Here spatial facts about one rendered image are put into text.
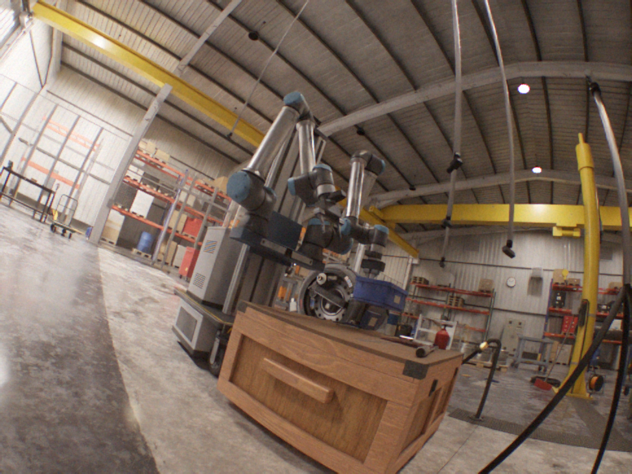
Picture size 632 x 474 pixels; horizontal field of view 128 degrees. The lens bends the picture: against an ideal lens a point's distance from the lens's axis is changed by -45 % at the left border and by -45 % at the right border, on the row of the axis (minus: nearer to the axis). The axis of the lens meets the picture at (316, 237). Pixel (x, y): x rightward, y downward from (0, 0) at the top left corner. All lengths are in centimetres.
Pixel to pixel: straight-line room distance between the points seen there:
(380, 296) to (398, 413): 69
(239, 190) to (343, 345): 91
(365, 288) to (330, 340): 56
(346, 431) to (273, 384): 34
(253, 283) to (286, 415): 103
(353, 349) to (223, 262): 120
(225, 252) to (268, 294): 39
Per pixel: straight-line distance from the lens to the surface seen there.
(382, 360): 83
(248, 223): 155
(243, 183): 144
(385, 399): 84
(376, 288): 139
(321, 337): 94
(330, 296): 270
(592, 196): 528
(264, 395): 113
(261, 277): 188
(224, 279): 188
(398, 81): 1032
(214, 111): 1021
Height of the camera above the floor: 56
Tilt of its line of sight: 12 degrees up
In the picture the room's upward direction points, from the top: 17 degrees clockwise
